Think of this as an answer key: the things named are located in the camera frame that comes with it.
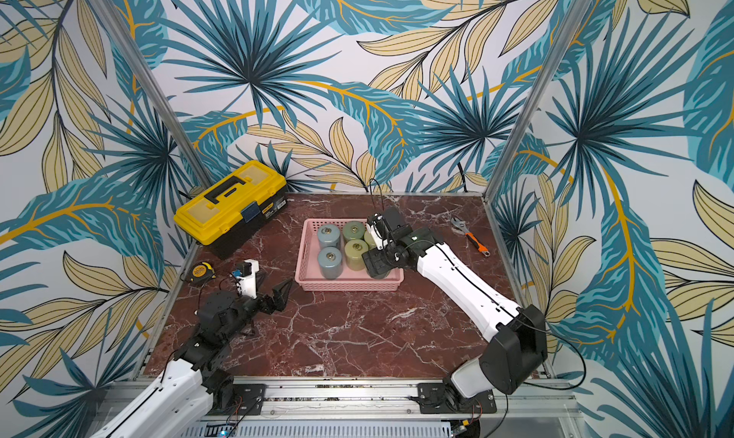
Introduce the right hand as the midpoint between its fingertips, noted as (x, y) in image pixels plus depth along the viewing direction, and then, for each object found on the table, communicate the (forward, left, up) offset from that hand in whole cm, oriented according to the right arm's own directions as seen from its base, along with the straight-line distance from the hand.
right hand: (381, 256), depth 80 cm
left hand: (-5, +29, -3) cm, 29 cm away
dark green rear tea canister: (+17, +8, -9) cm, 21 cm away
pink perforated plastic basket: (+6, +24, -18) cm, 30 cm away
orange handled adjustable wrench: (+25, -33, -17) cm, 45 cm away
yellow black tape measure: (+4, +58, -14) cm, 60 cm away
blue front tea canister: (+5, +16, -9) cm, 19 cm away
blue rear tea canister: (+15, +17, -10) cm, 24 cm away
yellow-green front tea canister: (+9, +8, -9) cm, 15 cm away
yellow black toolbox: (+17, +48, -1) cm, 51 cm away
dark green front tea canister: (-9, +1, +6) cm, 11 cm away
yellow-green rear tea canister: (+12, +3, -9) cm, 16 cm away
